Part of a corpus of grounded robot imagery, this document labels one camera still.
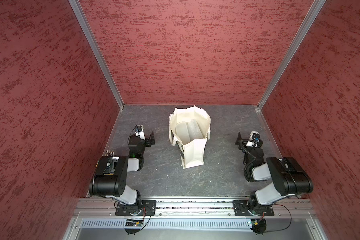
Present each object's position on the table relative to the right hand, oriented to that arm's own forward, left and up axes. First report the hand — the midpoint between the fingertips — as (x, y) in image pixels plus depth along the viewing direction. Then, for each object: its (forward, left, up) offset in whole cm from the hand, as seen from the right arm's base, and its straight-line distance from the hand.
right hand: (246, 135), depth 89 cm
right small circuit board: (-43, +5, -12) cm, 45 cm away
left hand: (+4, +63, -2) cm, 63 cm away
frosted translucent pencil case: (+3, +39, +1) cm, 39 cm away
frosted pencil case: (+3, +32, +3) cm, 32 cm away
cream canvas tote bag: (-12, +34, +1) cm, 36 cm away
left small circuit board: (-42, +65, -13) cm, 78 cm away
